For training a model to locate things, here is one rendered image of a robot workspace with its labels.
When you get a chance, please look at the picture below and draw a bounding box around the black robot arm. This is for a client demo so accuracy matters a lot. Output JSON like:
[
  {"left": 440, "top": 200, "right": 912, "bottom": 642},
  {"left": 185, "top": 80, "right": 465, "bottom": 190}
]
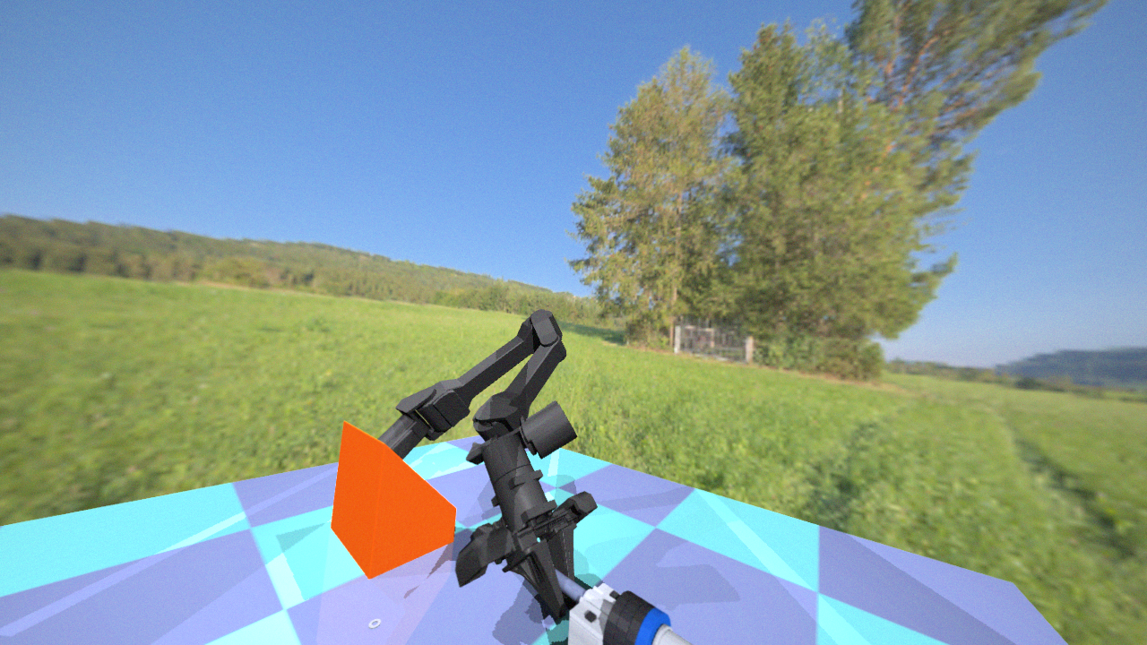
[{"left": 379, "top": 309, "right": 578, "bottom": 485}]

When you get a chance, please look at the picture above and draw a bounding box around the blue ring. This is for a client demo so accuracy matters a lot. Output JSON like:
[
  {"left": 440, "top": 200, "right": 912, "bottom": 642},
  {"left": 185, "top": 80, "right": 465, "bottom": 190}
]
[{"left": 635, "top": 608, "right": 671, "bottom": 645}]

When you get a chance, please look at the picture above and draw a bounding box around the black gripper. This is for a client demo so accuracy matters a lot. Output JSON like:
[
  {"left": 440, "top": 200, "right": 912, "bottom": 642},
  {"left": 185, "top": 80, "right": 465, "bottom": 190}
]
[{"left": 454, "top": 465, "right": 598, "bottom": 619}]

